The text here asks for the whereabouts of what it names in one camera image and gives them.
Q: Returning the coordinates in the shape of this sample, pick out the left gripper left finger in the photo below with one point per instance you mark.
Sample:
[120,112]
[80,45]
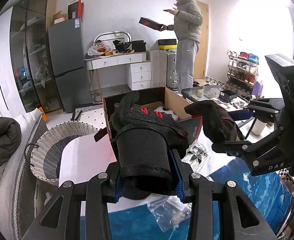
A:
[61,217]

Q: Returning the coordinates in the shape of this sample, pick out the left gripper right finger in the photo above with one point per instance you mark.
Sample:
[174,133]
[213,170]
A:
[238,216]

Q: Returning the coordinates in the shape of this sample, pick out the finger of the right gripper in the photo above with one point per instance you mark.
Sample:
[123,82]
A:
[266,107]
[242,146]

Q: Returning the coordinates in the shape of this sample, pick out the adidas socks plastic bag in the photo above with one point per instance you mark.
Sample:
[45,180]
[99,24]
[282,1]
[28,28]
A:
[197,152]

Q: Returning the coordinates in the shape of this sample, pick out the black red knit glove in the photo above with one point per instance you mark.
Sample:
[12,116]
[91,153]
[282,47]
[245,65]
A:
[145,140]

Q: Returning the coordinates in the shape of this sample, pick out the glass coffee table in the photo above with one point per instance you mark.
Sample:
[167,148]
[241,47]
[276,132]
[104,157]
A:
[225,98]

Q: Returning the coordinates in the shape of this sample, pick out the white woven laundry basket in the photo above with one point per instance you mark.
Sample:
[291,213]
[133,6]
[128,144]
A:
[46,154]

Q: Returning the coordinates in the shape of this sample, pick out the wooden door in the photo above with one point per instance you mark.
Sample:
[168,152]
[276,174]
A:
[201,57]

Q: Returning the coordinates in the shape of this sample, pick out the clear zip bag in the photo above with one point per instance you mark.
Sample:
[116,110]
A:
[168,211]

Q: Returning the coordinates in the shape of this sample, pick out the black ROG cardboard box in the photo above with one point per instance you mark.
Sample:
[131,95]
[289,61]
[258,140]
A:
[153,98]

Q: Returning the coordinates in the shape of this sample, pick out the silver suitcase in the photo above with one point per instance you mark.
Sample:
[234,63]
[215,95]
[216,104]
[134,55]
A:
[172,80]

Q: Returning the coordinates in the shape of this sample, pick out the beige suitcase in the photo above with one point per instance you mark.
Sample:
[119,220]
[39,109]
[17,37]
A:
[158,60]

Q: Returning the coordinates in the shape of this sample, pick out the black yellow box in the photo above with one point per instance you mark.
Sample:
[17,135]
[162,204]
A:
[167,44]

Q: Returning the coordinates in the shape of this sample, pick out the man in grey clothes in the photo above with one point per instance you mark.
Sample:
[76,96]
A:
[187,27]

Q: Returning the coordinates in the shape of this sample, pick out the white vanity desk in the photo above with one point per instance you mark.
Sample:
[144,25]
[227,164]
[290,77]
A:
[118,74]

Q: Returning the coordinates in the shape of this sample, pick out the oval vanity mirror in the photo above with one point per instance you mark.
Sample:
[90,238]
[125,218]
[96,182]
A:
[114,39]

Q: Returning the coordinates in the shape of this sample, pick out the dark glass display cabinet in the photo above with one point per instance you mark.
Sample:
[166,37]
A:
[30,54]

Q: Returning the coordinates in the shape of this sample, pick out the white plastic grocery bag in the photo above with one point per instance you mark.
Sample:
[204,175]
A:
[101,48]

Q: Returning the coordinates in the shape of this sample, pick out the grey refrigerator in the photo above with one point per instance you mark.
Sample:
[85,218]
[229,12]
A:
[67,58]

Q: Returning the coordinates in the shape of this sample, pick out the wire storage shelf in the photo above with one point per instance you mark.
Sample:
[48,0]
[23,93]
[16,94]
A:
[242,73]

